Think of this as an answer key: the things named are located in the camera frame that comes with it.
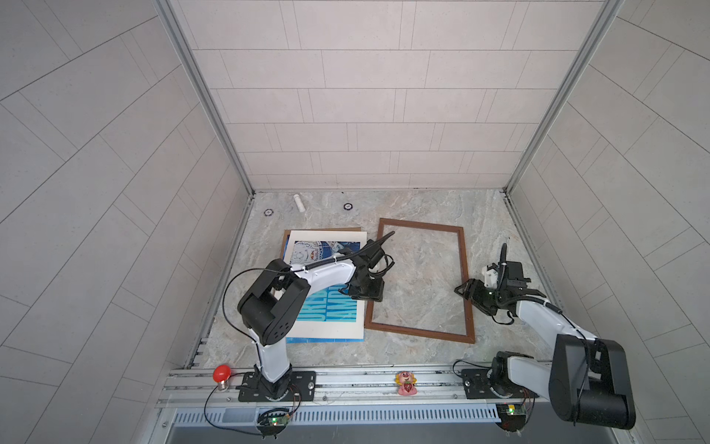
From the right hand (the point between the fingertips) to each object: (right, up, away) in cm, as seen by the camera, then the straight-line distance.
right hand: (462, 292), depth 88 cm
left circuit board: (-53, -24, -24) cm, 63 cm away
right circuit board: (+6, -25, -20) cm, 32 cm away
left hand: (-25, -1, -1) cm, 25 cm away
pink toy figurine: (-20, -18, -18) cm, 32 cm away
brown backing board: (-61, +19, +15) cm, 65 cm away
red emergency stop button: (-68, -16, -17) cm, 72 cm away
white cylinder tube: (-59, +30, +23) cm, 70 cm away
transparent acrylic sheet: (-14, 0, +1) cm, 14 cm away
